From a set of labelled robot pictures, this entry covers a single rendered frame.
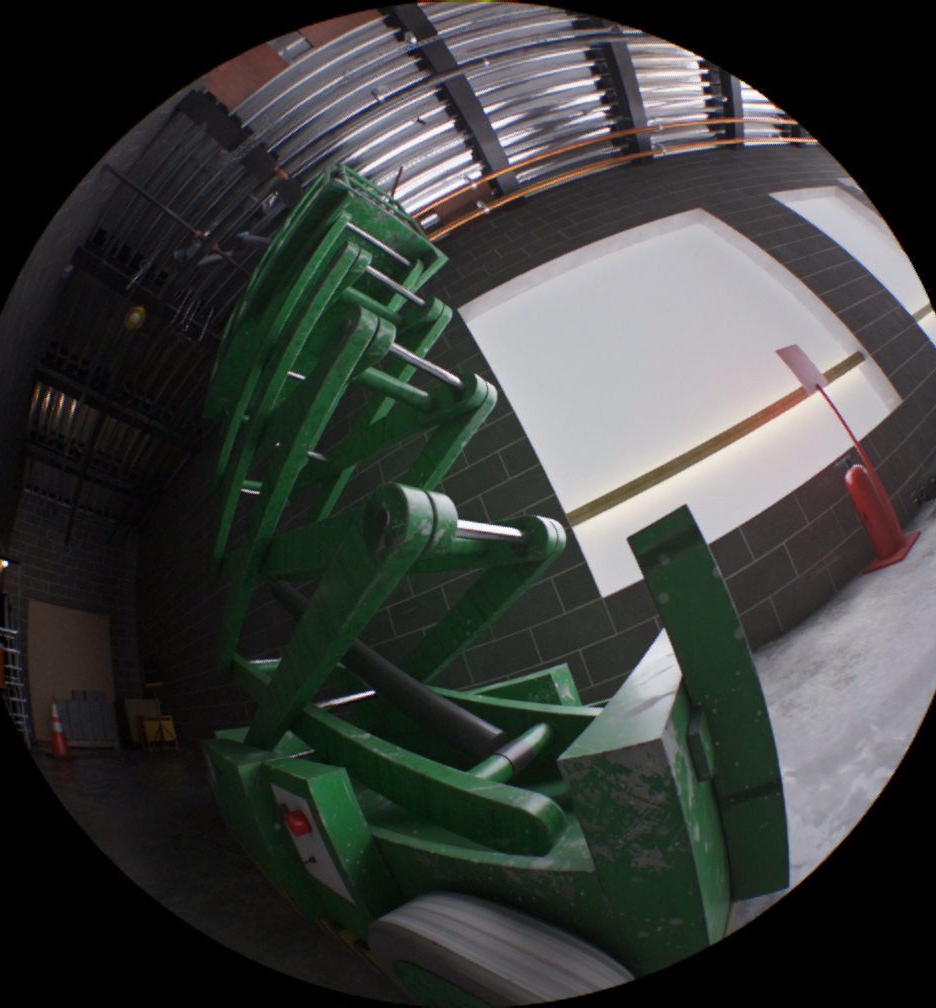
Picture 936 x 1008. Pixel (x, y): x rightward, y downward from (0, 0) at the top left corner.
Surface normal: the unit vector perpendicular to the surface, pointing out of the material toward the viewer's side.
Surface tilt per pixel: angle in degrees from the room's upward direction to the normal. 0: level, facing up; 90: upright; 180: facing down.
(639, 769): 90
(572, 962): 48
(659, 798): 90
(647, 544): 90
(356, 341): 161
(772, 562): 90
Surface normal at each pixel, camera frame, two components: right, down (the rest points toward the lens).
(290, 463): 0.52, 0.66
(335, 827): 0.71, -0.50
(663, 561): -0.63, -0.14
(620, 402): -0.40, -0.27
